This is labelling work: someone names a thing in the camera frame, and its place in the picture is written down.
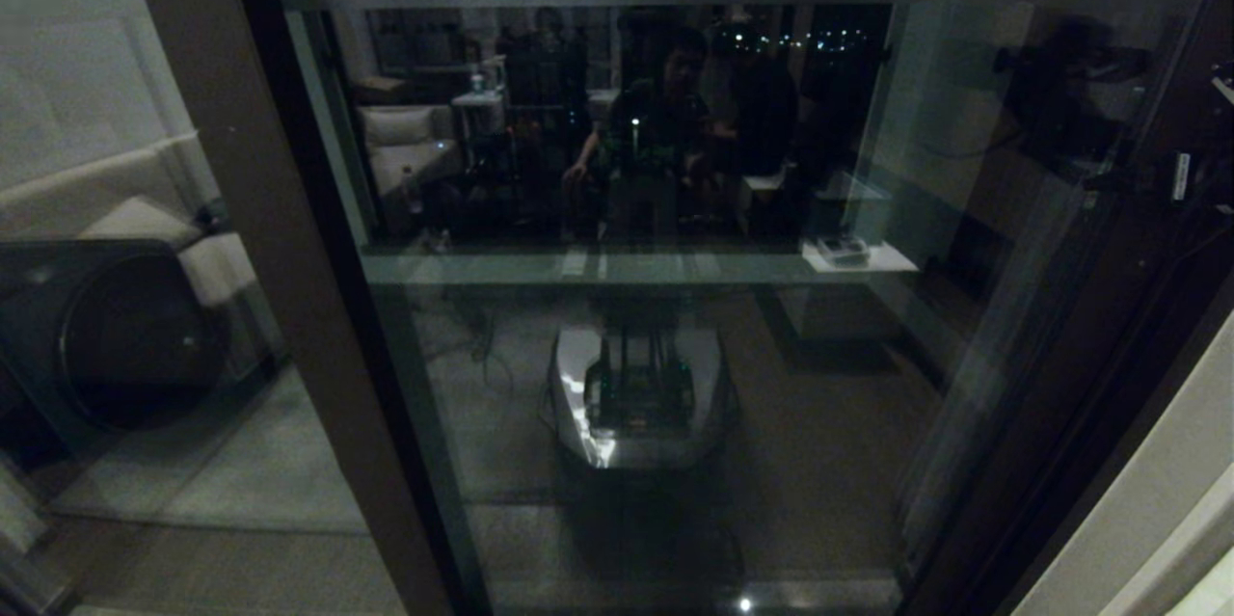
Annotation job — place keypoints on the brown framed fixed glass panel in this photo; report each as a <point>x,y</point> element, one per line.
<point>318,308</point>

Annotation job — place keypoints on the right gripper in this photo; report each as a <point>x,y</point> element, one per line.
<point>1210,173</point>

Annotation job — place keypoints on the white sofa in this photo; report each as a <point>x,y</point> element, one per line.
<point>145,221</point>

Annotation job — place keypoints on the brown stone balcony sill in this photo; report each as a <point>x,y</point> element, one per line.
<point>675,252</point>

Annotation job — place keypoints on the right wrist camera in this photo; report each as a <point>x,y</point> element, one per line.
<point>1224,84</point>

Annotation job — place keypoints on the brown framed sliding glass door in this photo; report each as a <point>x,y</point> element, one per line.
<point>1060,356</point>

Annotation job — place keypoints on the grey rug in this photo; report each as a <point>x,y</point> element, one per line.
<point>222,471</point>

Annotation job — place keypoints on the dark grey box furniture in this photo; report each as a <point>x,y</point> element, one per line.
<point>96,327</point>

